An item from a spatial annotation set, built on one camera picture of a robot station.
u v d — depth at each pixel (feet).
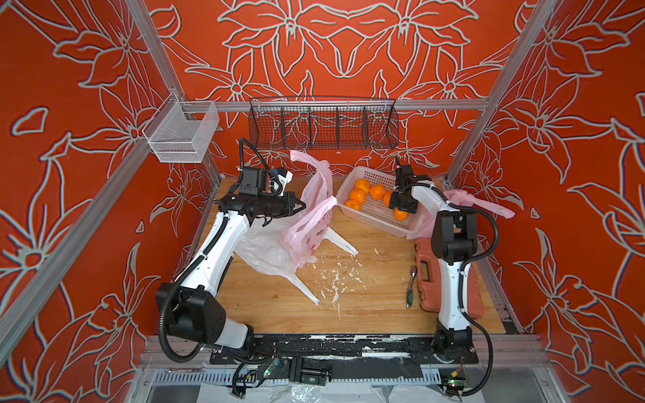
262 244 3.13
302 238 2.18
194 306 1.32
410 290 2.75
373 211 3.50
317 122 3.30
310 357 2.38
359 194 3.43
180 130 3.03
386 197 3.46
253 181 1.96
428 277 2.83
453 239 1.96
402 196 2.79
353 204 3.40
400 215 3.27
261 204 2.11
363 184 3.58
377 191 3.49
